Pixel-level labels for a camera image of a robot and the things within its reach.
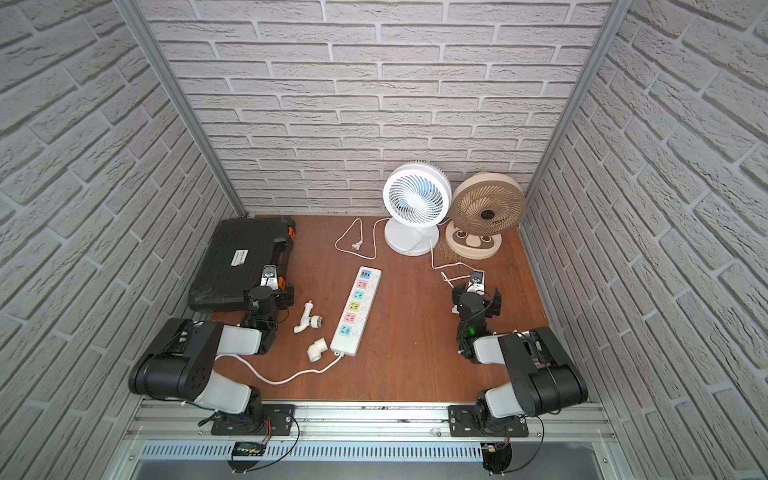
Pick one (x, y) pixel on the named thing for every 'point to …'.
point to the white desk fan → (417, 196)
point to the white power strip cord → (287, 381)
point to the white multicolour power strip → (355, 311)
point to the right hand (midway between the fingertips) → (484, 286)
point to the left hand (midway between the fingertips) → (262, 280)
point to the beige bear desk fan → (484, 207)
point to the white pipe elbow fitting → (316, 349)
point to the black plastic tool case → (235, 260)
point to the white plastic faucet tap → (314, 321)
